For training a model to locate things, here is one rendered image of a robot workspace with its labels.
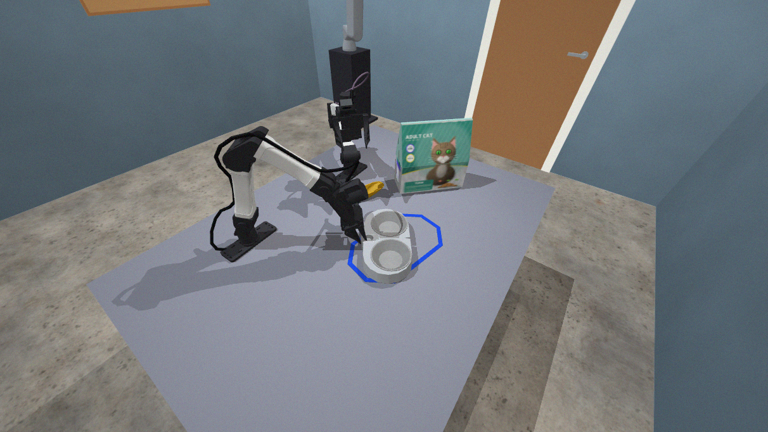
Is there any blue tape strip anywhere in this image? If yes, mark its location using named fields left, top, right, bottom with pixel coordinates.
left=348, top=214, right=443, bottom=283

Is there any yellow scoop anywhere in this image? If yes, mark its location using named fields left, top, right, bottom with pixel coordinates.
left=365, top=181, right=384, bottom=198

